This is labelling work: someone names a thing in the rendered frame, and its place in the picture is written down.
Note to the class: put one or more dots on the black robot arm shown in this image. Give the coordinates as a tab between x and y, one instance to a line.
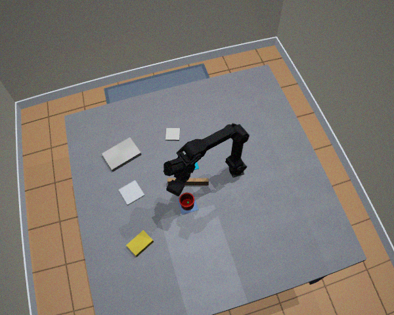
197	148

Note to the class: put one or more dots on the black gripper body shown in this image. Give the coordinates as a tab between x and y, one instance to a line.
177	187

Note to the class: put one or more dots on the dark red cup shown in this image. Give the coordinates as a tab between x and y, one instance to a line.
183	201

